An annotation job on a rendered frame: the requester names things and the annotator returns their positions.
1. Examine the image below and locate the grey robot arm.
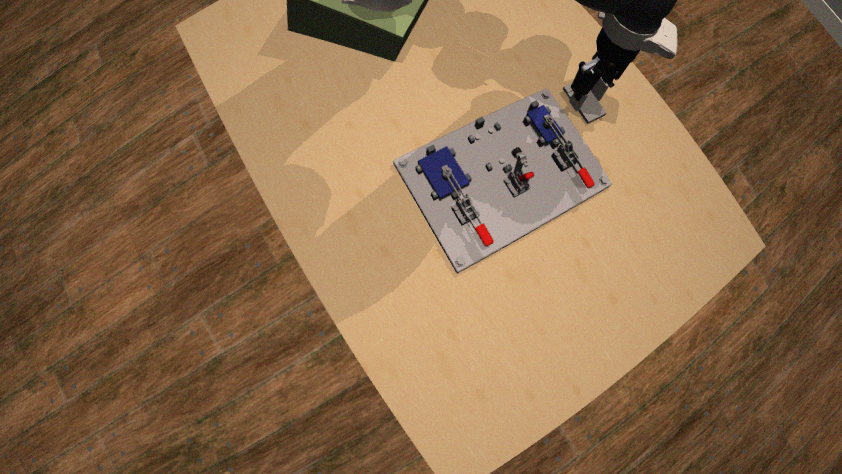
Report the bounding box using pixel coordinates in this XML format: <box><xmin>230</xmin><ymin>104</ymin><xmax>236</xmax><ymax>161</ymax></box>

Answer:
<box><xmin>341</xmin><ymin>0</ymin><xmax>678</xmax><ymax>59</ymax></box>

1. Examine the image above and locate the blue rectangular plate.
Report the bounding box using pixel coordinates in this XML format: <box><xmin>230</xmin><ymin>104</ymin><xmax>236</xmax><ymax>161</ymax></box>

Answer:
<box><xmin>418</xmin><ymin>146</ymin><xmax>470</xmax><ymax>200</ymax></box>

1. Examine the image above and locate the blue metal block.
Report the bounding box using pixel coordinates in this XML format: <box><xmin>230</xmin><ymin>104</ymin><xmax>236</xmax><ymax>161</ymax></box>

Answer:
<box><xmin>526</xmin><ymin>105</ymin><xmax>557</xmax><ymax>146</ymax></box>

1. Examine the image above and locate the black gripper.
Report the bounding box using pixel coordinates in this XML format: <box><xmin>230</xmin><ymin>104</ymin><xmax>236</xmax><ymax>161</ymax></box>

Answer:
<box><xmin>569</xmin><ymin>27</ymin><xmax>640</xmax><ymax>112</ymax></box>

